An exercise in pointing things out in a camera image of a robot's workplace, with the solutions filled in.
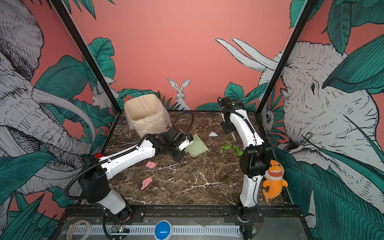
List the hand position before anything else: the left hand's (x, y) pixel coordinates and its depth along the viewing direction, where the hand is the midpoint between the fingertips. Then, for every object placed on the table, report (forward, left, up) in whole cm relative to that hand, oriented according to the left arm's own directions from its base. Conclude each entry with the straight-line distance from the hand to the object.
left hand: (183, 151), depth 81 cm
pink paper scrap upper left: (-1, +21, -14) cm, 25 cm away
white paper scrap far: (+22, -20, -15) cm, 33 cm away
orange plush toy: (-16, -49, -9) cm, 52 cm away
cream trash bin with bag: (+33, +27, -4) cm, 42 cm away
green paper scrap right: (+9, -28, -12) cm, 32 cm away
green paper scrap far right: (+5, -35, -13) cm, 38 cm away
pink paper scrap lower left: (-11, +22, -14) cm, 29 cm away
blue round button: (-34, +10, -12) cm, 38 cm away
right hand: (+13, -28, +5) cm, 31 cm away
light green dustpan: (+3, -8, -2) cm, 9 cm away
